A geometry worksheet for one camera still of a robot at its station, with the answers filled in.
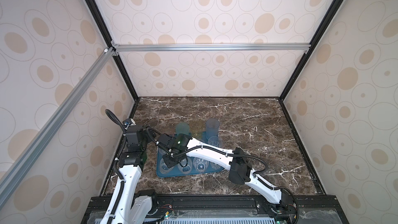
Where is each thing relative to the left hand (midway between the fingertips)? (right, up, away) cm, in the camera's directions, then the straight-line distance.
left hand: (148, 126), depth 78 cm
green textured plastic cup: (+14, -4, +27) cm, 31 cm away
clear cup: (+26, -22, +7) cm, 35 cm away
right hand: (+10, -20, +2) cm, 22 cm away
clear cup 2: (+33, -13, -21) cm, 41 cm away
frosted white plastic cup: (+19, -24, +6) cm, 31 cm away
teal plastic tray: (+14, -23, +1) cm, 27 cm away
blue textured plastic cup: (+33, -1, +16) cm, 37 cm away
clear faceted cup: (+35, -10, +13) cm, 39 cm away
